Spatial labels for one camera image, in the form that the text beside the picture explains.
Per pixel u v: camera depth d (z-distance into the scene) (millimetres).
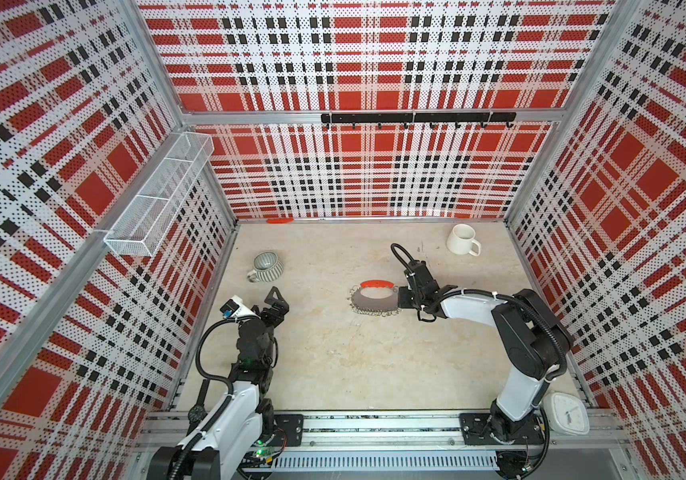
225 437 470
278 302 779
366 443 736
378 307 958
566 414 734
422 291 751
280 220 1271
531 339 485
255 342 622
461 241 1053
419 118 889
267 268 1012
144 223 909
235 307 713
